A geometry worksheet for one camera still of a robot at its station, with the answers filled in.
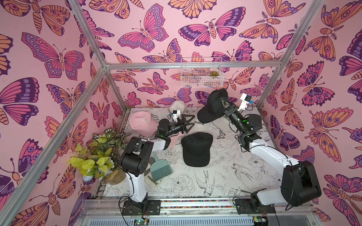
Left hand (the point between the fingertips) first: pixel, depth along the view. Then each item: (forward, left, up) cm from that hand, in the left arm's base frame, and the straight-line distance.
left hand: (196, 121), depth 82 cm
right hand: (0, -11, +17) cm, 21 cm away
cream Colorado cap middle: (+13, -11, -23) cm, 28 cm away
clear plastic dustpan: (-27, +28, -23) cm, 45 cm away
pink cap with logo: (+11, +37, -17) cm, 43 cm away
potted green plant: (-25, +45, +2) cm, 52 cm away
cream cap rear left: (+29, +15, -15) cm, 36 cm away
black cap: (-1, -9, +11) cm, 14 cm away
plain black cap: (-6, -1, -21) cm, 22 cm away
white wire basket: (+33, -5, +11) cm, 35 cm away
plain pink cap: (+2, +13, -23) cm, 26 cm away
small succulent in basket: (+31, -13, +12) cm, 36 cm away
